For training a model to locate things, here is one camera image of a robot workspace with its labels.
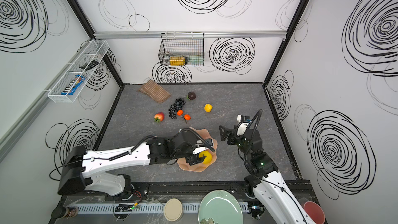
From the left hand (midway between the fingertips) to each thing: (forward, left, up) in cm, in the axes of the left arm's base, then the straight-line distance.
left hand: (204, 147), depth 72 cm
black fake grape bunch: (+32, +18, -12) cm, 39 cm away
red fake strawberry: (+23, +29, -12) cm, 39 cm away
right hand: (+10, -11, +2) cm, 15 cm away
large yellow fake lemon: (-2, -2, -6) cm, 7 cm away
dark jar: (-26, +56, -6) cm, 62 cm away
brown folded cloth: (+49, +40, -16) cm, 65 cm away
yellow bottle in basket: (+44, +16, +16) cm, 49 cm away
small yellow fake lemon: (+32, -2, -13) cm, 34 cm away
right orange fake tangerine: (+25, +12, -14) cm, 31 cm away
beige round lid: (-24, +12, -9) cm, 28 cm away
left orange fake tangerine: (+28, +17, -14) cm, 36 cm away
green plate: (-22, -8, -15) cm, 27 cm away
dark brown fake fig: (+41, +10, -13) cm, 45 cm away
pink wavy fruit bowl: (-6, +2, -13) cm, 14 cm away
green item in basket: (+44, +6, +17) cm, 47 cm away
